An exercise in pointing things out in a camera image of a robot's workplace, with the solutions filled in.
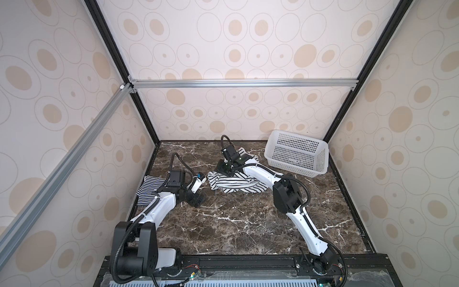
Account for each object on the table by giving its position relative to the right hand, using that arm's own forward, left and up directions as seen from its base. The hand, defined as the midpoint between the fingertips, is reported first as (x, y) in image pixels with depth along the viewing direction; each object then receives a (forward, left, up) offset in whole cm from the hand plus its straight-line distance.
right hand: (222, 168), depth 101 cm
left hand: (-17, +8, +3) cm, 19 cm away
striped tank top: (-8, -10, -1) cm, 13 cm away
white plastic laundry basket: (+17, -46, -5) cm, 49 cm away
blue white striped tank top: (-11, +38, -2) cm, 40 cm away
